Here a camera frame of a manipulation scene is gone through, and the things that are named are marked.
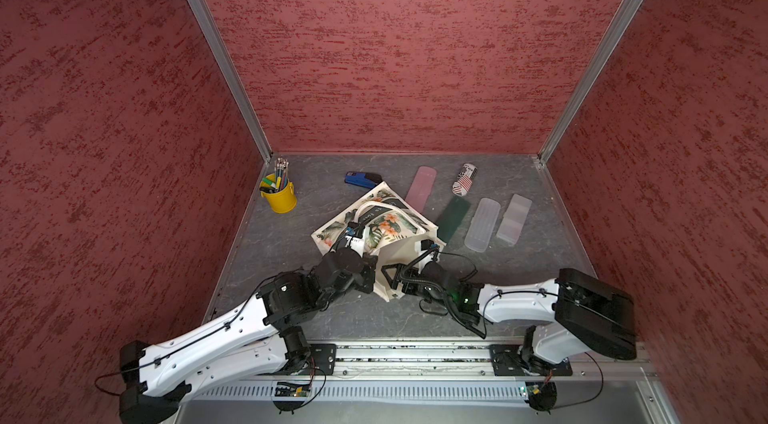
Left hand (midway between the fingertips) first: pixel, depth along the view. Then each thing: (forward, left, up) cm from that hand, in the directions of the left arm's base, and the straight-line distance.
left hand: (374, 266), depth 71 cm
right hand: (+2, -4, -12) cm, 13 cm away
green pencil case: (+26, -25, -19) cm, 41 cm away
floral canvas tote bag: (+11, -2, +2) cm, 11 cm away
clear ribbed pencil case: (+24, -35, -19) cm, 47 cm away
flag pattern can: (+38, -30, -16) cm, 51 cm away
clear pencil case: (+26, -47, -18) cm, 56 cm away
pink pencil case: (+39, -15, -19) cm, 46 cm away
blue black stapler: (+41, +5, -16) cm, 44 cm away
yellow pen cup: (+31, +34, -10) cm, 47 cm away
